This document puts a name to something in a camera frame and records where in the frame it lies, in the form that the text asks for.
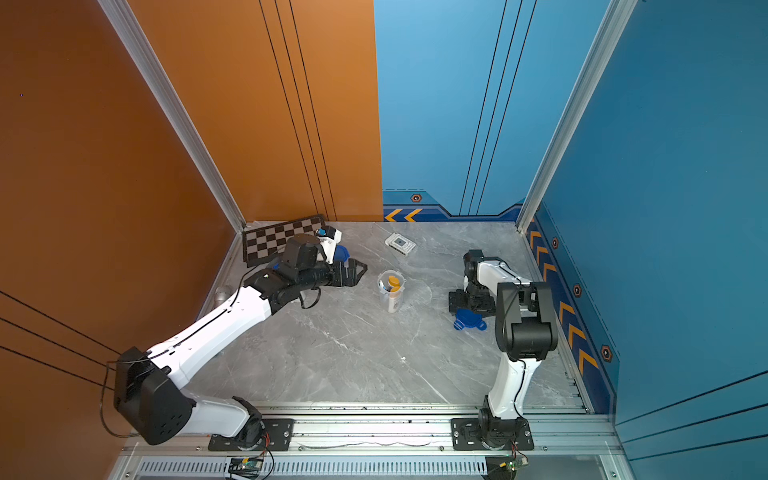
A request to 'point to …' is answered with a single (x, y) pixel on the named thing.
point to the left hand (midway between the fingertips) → (356, 262)
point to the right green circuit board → (503, 467)
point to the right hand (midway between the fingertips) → (468, 312)
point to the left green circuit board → (245, 467)
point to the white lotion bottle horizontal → (394, 283)
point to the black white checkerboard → (265, 244)
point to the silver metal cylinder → (221, 294)
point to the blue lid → (466, 318)
